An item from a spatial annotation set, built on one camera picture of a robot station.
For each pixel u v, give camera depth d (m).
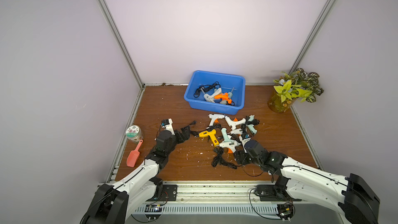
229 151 0.85
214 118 1.00
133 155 0.85
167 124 0.75
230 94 1.10
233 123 0.95
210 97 1.07
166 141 0.64
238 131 0.93
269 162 0.58
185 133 0.76
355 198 0.40
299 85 0.92
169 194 0.73
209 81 1.19
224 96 1.07
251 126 0.95
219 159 0.81
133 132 0.87
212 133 0.92
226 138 0.89
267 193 0.73
